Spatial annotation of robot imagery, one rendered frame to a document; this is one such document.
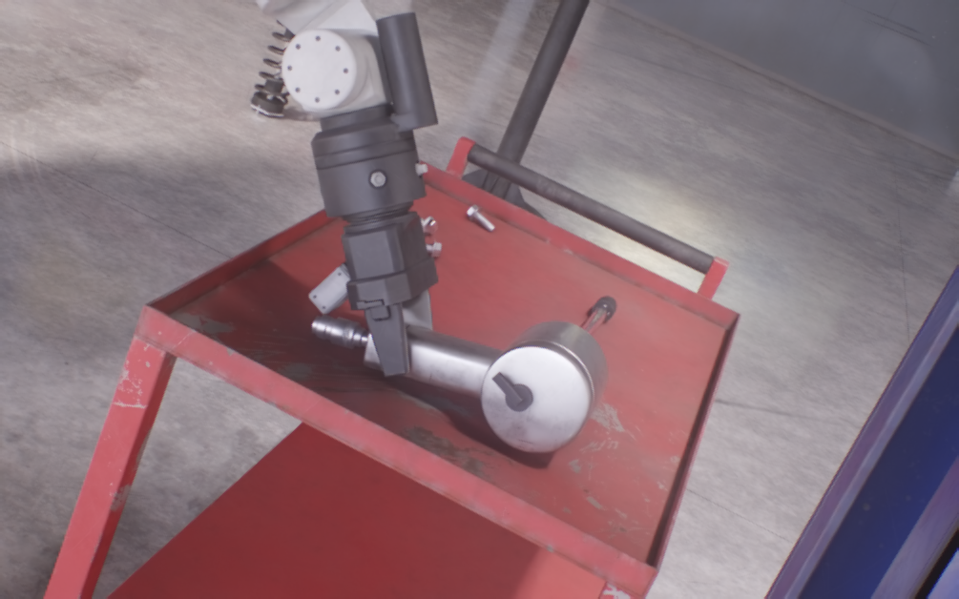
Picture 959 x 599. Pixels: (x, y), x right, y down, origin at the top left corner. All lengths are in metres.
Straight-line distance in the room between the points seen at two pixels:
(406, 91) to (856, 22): 9.51
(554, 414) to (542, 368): 0.04
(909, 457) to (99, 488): 0.70
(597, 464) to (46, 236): 2.26
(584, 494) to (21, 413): 1.62
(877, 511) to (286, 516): 1.02
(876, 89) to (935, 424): 9.94
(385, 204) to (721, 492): 2.38
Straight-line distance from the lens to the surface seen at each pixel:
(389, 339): 1.13
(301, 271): 1.33
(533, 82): 4.53
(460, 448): 1.12
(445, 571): 1.65
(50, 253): 3.22
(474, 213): 1.65
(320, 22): 1.21
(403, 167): 1.13
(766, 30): 10.60
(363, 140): 1.12
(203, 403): 2.80
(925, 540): 0.49
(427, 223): 1.54
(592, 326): 1.40
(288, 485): 1.69
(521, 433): 1.13
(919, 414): 0.70
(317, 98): 1.11
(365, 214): 1.14
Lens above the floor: 1.35
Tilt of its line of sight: 21 degrees down
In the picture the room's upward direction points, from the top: 23 degrees clockwise
